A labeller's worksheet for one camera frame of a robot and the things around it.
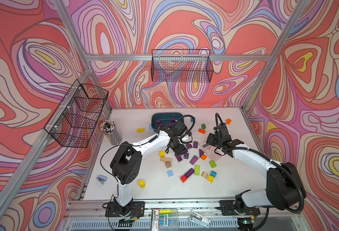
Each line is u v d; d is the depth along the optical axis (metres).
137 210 0.72
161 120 1.11
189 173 0.84
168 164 0.88
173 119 1.15
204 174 0.84
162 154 0.93
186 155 0.91
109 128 0.86
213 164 0.88
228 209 0.73
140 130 1.04
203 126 1.06
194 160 0.91
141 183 0.78
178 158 0.91
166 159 0.91
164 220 0.69
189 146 0.97
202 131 1.05
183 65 0.96
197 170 0.86
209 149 0.93
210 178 0.84
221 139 0.68
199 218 0.70
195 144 0.97
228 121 1.10
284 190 0.42
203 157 0.91
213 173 0.84
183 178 0.82
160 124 1.07
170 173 0.86
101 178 0.81
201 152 0.93
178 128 0.71
